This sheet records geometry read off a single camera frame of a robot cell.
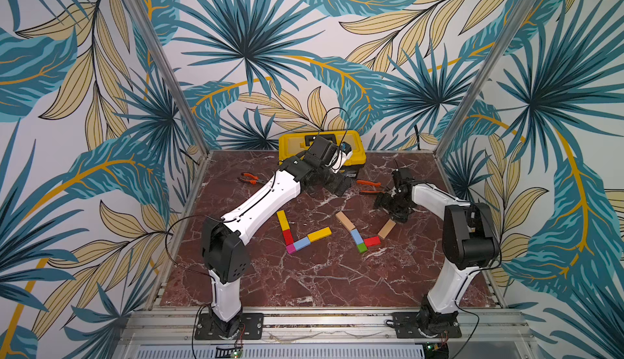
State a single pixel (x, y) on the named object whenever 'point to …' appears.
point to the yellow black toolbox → (291, 143)
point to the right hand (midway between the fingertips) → (383, 210)
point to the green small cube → (361, 248)
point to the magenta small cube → (291, 248)
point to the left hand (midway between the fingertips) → (338, 180)
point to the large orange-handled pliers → (371, 183)
